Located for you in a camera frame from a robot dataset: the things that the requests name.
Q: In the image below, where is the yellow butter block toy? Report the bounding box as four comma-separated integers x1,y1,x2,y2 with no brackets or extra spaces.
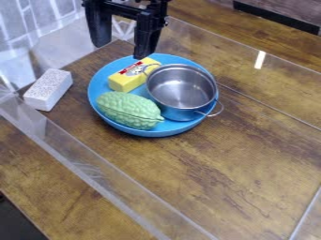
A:
109,57,161,93

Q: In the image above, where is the blue round tray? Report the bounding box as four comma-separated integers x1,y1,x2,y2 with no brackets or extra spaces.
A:
88,53,210,138

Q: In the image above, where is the white speckled block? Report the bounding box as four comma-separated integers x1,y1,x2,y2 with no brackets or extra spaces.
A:
23,68,72,112

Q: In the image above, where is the dark baseboard strip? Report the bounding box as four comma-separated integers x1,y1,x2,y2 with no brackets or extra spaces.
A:
233,1,321,36

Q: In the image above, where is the clear acrylic enclosure wall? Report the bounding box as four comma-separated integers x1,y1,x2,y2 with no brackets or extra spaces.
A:
0,0,321,240

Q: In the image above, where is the green bumpy gourd toy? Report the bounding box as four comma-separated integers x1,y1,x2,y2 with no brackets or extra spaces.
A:
96,92,165,130

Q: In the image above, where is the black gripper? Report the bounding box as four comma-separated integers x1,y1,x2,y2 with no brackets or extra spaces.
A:
82,0,171,59

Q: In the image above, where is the small steel pot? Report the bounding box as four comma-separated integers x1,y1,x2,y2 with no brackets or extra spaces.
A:
143,64,225,122

